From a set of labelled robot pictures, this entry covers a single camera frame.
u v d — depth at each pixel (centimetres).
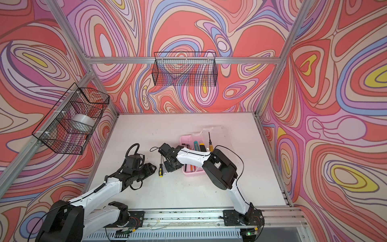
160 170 88
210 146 84
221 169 54
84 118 74
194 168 90
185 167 91
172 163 66
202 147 90
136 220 72
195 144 91
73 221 40
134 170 69
